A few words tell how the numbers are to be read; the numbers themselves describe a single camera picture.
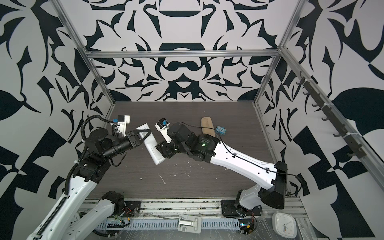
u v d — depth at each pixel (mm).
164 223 713
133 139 576
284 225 682
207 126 1018
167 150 567
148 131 646
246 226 710
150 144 647
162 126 557
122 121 606
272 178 400
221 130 1020
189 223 688
